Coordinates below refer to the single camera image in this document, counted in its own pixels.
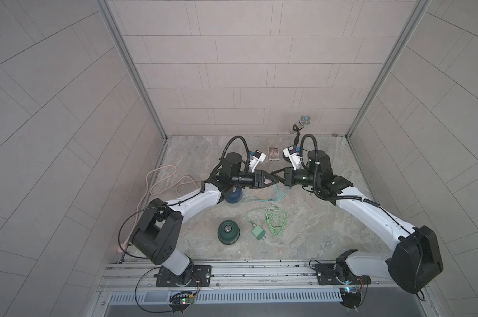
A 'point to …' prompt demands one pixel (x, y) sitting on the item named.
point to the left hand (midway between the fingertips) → (277, 184)
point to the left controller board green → (181, 298)
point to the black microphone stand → (296, 129)
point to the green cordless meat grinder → (228, 232)
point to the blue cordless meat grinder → (236, 195)
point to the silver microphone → (304, 120)
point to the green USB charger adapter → (258, 232)
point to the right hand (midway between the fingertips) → (272, 175)
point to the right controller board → (350, 296)
